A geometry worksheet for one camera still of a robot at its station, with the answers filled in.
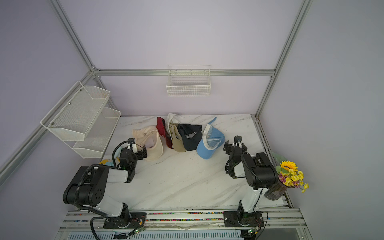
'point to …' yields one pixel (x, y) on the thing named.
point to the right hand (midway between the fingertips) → (236, 143)
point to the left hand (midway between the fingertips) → (137, 147)
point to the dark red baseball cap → (161, 125)
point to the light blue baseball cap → (212, 139)
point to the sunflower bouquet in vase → (288, 177)
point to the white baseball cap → (171, 118)
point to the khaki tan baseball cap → (177, 141)
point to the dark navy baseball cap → (191, 135)
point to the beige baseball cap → (150, 137)
